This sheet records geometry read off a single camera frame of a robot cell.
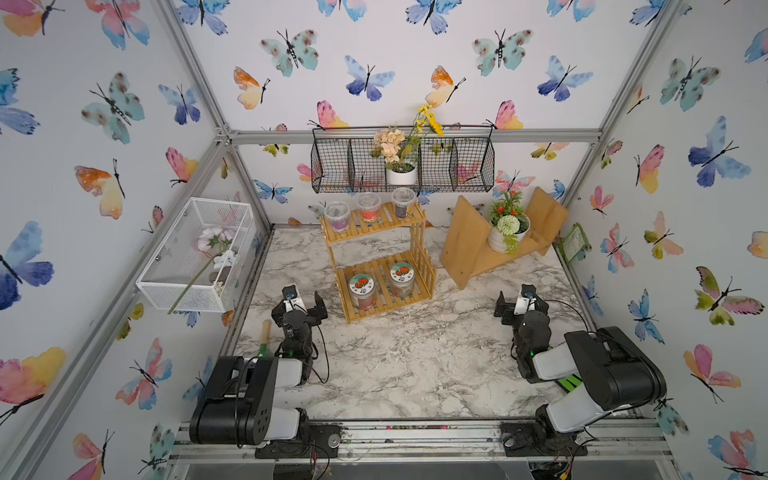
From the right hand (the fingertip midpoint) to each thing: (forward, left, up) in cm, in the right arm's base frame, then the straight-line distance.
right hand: (522, 291), depth 90 cm
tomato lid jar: (-2, +48, 0) cm, 48 cm away
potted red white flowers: (+16, +5, +12) cm, 21 cm away
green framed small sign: (+26, -26, -7) cm, 38 cm away
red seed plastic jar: (+11, +45, +23) cm, 52 cm away
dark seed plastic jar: (+13, +37, +24) cm, 46 cm away
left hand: (-4, +65, +1) cm, 65 cm away
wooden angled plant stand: (+10, +17, +5) cm, 20 cm away
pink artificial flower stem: (-3, +82, +22) cm, 85 cm away
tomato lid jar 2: (+3, +36, 0) cm, 36 cm away
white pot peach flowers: (+28, +38, +24) cm, 53 cm away
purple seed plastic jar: (+6, +53, +23) cm, 58 cm away
